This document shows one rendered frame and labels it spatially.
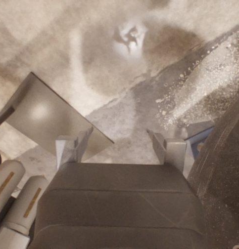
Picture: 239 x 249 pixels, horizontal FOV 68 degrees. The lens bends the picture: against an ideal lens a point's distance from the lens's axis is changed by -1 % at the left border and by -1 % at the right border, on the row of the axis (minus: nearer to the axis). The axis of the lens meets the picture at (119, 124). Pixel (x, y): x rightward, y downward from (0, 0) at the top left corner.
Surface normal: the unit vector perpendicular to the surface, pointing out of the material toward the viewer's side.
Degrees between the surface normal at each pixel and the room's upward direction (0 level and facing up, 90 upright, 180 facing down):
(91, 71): 0
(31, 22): 0
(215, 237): 90
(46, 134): 0
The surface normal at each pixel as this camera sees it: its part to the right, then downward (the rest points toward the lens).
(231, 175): -0.68, -0.63
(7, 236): 0.73, -0.48
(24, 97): -0.12, 0.61
